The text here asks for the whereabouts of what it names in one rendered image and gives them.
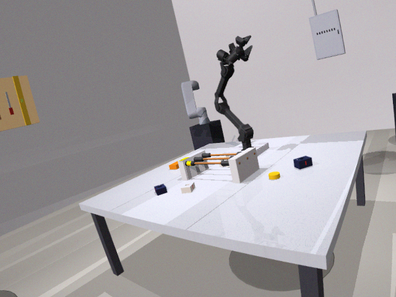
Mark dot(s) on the orange rectangular block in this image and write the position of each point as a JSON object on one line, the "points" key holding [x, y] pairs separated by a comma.
{"points": [[174, 166]]}

